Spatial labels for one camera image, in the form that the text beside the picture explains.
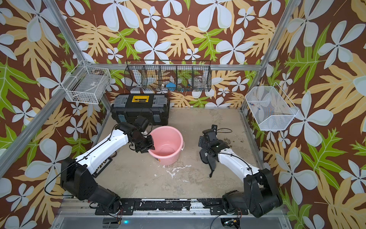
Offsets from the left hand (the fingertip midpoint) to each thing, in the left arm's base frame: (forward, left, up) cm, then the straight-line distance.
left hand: (155, 147), depth 81 cm
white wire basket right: (+20, -69, +12) cm, 73 cm away
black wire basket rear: (+41, -11, +20) cm, 47 cm away
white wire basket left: (+33, +44, +19) cm, 59 cm away
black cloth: (-1, -32, -11) cm, 33 cm away
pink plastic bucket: (+7, -6, -9) cm, 13 cm away
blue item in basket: (+38, -8, +14) cm, 42 cm away
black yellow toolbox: (+30, +4, +2) cm, 30 cm away
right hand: (+8, -31, -5) cm, 33 cm away
